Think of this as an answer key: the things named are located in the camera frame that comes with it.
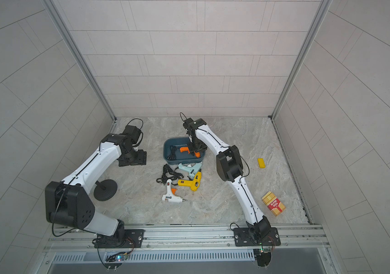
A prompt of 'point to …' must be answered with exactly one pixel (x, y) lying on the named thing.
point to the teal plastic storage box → (175, 150)
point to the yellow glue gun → (194, 184)
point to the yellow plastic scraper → (261, 163)
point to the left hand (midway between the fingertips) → (142, 160)
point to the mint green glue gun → (191, 170)
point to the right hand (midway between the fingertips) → (197, 151)
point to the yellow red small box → (273, 204)
